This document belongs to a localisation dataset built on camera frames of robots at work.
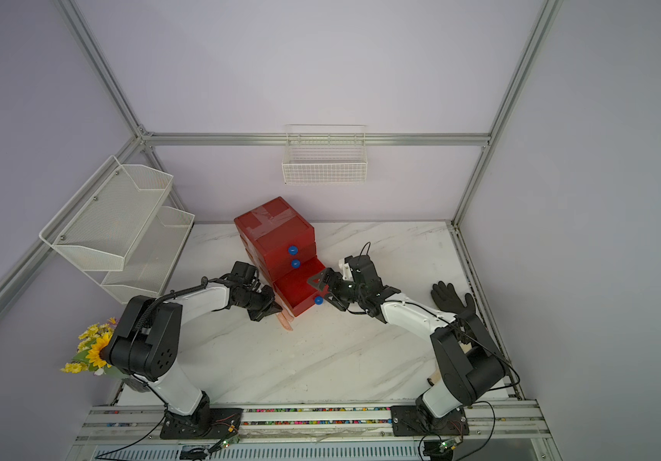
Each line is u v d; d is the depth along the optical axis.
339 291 0.76
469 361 0.44
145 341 0.47
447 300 0.96
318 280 0.76
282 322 0.93
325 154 0.96
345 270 0.80
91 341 0.61
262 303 0.83
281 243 0.87
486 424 0.75
